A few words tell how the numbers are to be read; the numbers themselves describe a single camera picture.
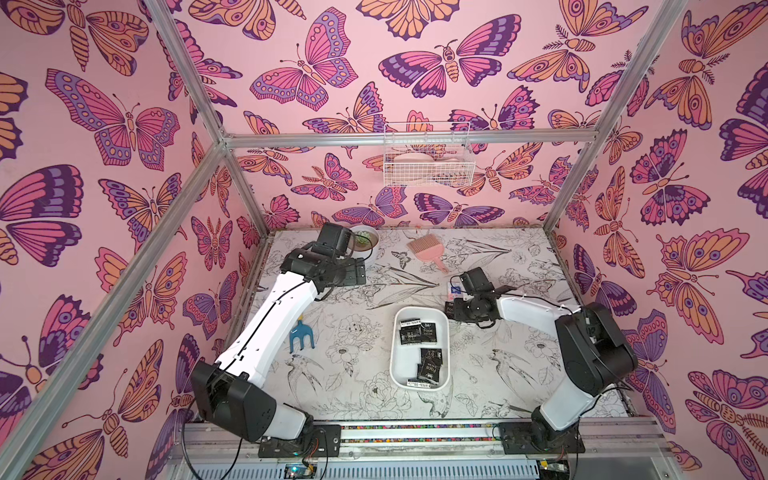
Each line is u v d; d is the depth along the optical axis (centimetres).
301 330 94
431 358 84
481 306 71
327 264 53
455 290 100
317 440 73
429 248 113
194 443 75
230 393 39
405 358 86
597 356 47
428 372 80
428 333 90
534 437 70
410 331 90
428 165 92
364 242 103
